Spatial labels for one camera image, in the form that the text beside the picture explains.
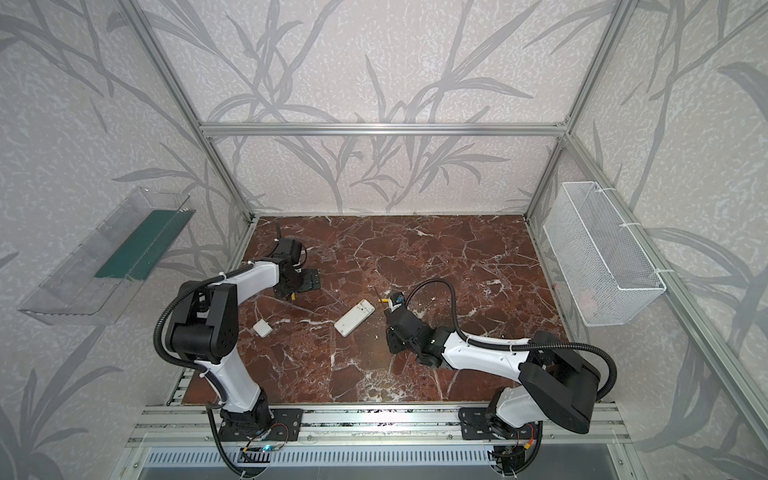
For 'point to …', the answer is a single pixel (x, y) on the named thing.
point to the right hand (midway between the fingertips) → (391, 320)
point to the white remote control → (354, 317)
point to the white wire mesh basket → (608, 276)
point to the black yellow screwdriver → (383, 300)
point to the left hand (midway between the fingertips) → (309, 275)
